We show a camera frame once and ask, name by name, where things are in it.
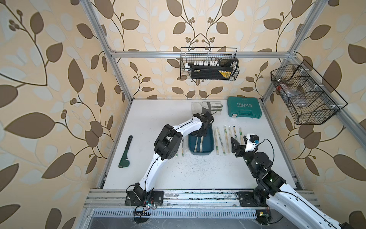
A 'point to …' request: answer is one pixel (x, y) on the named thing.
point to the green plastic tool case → (244, 107)
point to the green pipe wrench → (124, 162)
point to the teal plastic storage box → (208, 143)
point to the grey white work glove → (214, 107)
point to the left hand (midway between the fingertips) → (201, 135)
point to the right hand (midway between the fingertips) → (237, 138)
